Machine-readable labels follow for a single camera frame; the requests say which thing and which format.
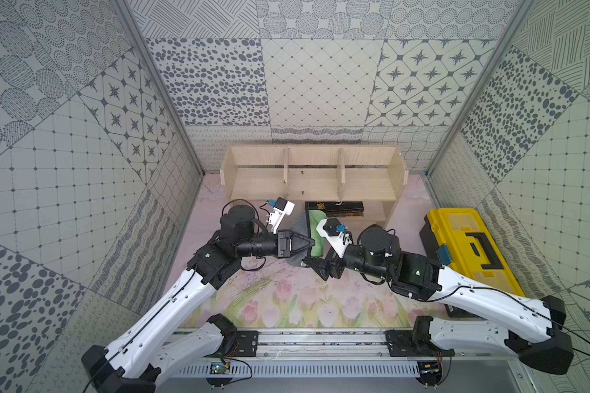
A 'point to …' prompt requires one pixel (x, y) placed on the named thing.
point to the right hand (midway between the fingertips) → (313, 244)
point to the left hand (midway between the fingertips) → (314, 239)
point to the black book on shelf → (333, 209)
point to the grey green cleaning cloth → (306, 226)
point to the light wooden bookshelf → (369, 173)
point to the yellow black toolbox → (474, 255)
